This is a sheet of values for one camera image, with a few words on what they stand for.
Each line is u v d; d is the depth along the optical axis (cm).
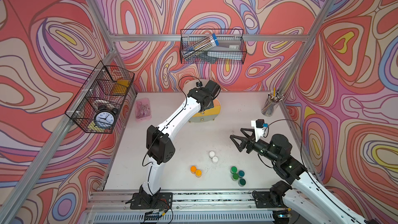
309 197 49
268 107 101
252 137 63
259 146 62
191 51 80
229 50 88
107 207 74
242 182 77
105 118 68
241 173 80
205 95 60
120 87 78
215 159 84
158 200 73
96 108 71
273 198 66
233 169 80
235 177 78
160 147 50
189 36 88
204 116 98
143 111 108
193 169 81
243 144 62
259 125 62
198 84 75
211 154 86
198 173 80
